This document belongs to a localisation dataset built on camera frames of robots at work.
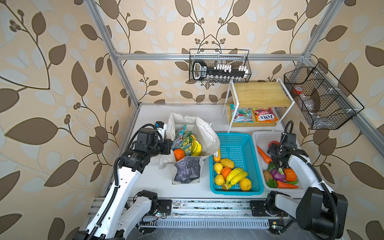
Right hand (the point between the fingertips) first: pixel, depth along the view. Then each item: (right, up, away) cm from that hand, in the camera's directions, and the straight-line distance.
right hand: (277, 154), depth 85 cm
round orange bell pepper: (-56, +2, -7) cm, 56 cm away
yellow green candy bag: (-52, +7, -1) cm, 53 cm away
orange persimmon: (-31, -9, -4) cm, 32 cm away
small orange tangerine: (-34, -4, +2) cm, 34 cm away
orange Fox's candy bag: (-5, +23, +4) cm, 24 cm away
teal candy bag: (-57, +10, -3) cm, 58 cm away
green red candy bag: (-19, +23, +4) cm, 30 cm away
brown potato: (-9, -10, -6) cm, 15 cm away
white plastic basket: (-5, +7, +9) cm, 12 cm away
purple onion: (-3, -10, -5) cm, 12 cm away
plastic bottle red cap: (+9, +36, -4) cm, 38 cm away
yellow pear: (-34, -7, -2) cm, 35 cm away
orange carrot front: (-3, -14, -9) cm, 17 cm away
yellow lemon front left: (-34, -12, -6) cm, 37 cm away
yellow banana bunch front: (-26, -10, -8) cm, 29 cm away
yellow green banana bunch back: (-47, +3, +3) cm, 47 cm away
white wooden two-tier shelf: (-16, +28, -10) cm, 34 cm away
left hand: (-58, +9, -13) cm, 60 cm away
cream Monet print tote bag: (-51, -5, -13) cm, 52 cm away
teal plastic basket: (-18, +1, +11) cm, 20 cm away
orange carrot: (-5, -3, +3) cm, 7 cm away
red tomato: (+1, +6, +9) cm, 10 cm away
